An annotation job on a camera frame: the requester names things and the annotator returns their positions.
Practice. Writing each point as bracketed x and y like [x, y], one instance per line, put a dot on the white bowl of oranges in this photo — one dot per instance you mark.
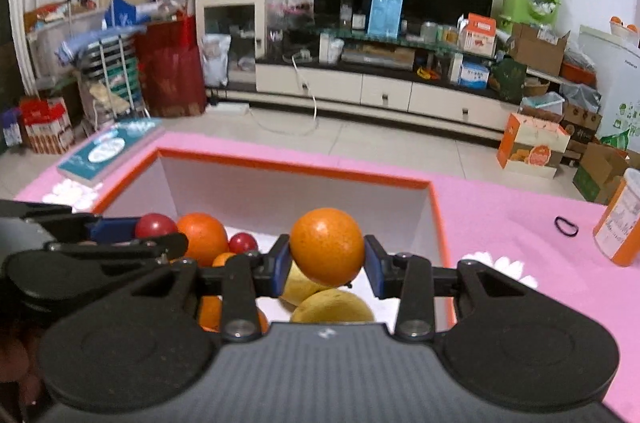
[622, 33]

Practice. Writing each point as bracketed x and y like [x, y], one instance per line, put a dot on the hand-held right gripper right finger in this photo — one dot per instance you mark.
[374, 265]

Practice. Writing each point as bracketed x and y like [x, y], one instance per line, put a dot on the large orange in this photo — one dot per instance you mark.
[327, 248]

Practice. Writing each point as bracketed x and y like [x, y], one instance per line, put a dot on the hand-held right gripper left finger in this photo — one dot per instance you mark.
[281, 268]

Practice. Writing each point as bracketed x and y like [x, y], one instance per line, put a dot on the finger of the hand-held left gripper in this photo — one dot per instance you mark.
[170, 245]
[112, 229]

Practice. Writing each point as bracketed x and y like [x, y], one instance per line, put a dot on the clear glass jar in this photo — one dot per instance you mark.
[429, 33]

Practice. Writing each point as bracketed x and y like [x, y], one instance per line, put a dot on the dark glass bottle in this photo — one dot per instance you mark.
[346, 10]

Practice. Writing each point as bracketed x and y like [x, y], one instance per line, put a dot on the light blue card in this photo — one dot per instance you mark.
[385, 13]

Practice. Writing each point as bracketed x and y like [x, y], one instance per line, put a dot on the person's left hand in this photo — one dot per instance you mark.
[15, 363]

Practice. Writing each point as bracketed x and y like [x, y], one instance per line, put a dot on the red cherry tomato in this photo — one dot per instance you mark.
[156, 225]
[243, 243]

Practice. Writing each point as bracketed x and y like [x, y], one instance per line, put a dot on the silver media player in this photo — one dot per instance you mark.
[377, 58]

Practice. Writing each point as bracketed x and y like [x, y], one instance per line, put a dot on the brown printed carton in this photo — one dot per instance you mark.
[580, 123]

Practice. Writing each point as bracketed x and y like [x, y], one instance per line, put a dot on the white black television cabinet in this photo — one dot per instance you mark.
[335, 85]

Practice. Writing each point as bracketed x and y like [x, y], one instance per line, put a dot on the white plastic bag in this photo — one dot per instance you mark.
[216, 60]

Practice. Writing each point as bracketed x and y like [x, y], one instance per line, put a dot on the orange white carton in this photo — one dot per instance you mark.
[477, 35]

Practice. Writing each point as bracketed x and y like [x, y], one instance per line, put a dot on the orange gift box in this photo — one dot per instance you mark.
[532, 148]

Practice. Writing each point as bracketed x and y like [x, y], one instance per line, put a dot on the grey storage bin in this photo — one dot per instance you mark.
[50, 48]

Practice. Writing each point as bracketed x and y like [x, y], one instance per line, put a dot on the dark green bag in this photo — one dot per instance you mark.
[510, 80]

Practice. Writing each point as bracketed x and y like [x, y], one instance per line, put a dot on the red gift bag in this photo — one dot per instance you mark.
[170, 73]

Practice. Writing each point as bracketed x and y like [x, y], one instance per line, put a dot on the blue cloth bundle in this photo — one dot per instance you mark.
[122, 15]

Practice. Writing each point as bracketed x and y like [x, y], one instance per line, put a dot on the clear bin with teal lid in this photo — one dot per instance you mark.
[542, 102]

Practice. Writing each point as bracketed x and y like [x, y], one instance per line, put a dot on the teal tissue pack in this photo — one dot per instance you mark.
[107, 150]

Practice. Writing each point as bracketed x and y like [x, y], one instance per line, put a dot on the white glass-door cabinet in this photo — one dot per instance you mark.
[260, 28]

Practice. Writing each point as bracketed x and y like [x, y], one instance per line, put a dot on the tan lidded jar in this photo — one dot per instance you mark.
[449, 35]

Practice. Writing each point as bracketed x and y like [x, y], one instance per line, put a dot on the white freezer with green print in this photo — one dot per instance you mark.
[615, 83]

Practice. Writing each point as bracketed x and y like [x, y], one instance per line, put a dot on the blue white mask box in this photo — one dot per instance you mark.
[474, 76]

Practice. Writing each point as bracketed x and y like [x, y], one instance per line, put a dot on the red white carton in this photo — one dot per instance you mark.
[47, 128]

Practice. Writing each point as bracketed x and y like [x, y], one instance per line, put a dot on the brown green cardboard box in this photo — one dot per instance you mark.
[595, 175]

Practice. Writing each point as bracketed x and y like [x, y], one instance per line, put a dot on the orange cardboard box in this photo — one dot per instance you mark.
[300, 193]

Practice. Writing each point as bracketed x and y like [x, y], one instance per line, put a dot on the orange plastic basin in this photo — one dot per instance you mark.
[577, 75]

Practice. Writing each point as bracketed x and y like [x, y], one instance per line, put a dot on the orange white canister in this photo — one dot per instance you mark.
[620, 223]

